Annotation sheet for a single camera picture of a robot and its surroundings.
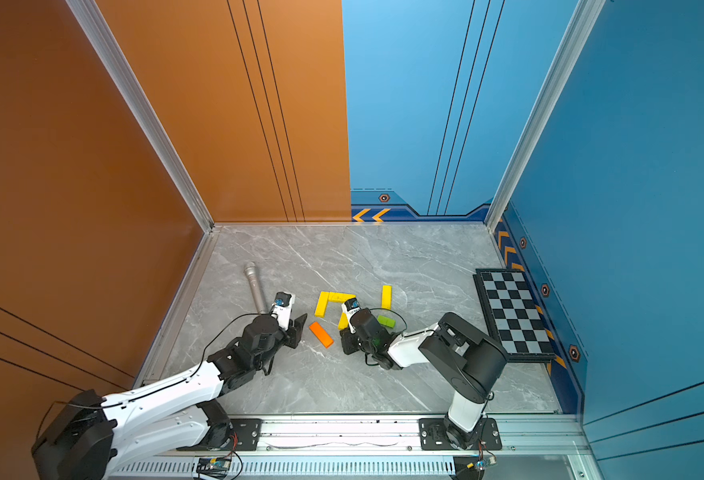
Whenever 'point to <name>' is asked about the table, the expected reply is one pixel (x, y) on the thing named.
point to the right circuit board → (469, 467)
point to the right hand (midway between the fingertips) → (342, 333)
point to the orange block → (321, 334)
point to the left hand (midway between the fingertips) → (301, 309)
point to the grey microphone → (250, 271)
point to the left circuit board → (216, 468)
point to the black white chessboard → (511, 315)
